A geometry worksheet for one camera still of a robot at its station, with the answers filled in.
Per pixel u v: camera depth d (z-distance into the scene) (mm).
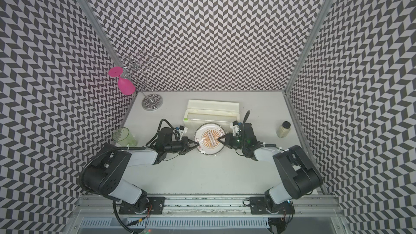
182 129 854
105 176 439
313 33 834
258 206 731
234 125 824
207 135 887
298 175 435
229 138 784
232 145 790
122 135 963
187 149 784
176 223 692
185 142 789
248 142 718
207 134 886
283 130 889
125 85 951
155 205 724
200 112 1005
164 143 711
